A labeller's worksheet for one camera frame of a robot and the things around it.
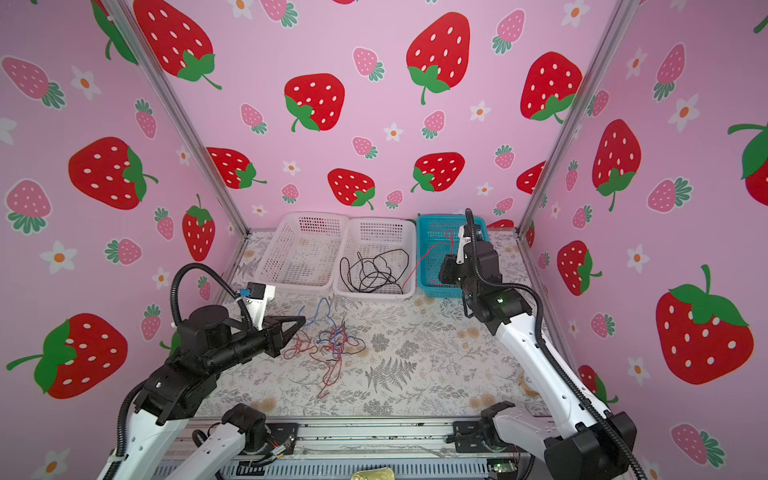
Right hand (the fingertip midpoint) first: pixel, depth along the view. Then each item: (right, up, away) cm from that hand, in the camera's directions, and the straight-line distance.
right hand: (446, 254), depth 76 cm
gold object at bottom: (-18, -50, -10) cm, 54 cm away
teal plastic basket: (+4, +8, +42) cm, 43 cm away
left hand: (-33, -14, -11) cm, 38 cm away
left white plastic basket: (-49, +1, +38) cm, 62 cm away
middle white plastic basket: (-24, +8, +45) cm, 52 cm away
